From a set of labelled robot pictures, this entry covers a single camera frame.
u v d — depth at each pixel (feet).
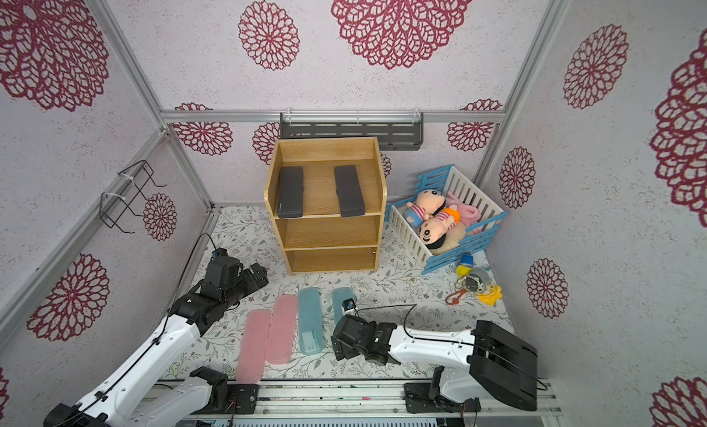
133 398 1.35
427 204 3.36
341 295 3.15
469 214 3.25
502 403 1.49
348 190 2.61
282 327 2.85
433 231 3.11
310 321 2.86
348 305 2.45
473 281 2.96
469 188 3.34
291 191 2.57
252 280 2.34
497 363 1.37
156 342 1.57
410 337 1.75
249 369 2.65
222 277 1.95
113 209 2.39
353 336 2.02
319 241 2.94
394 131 3.11
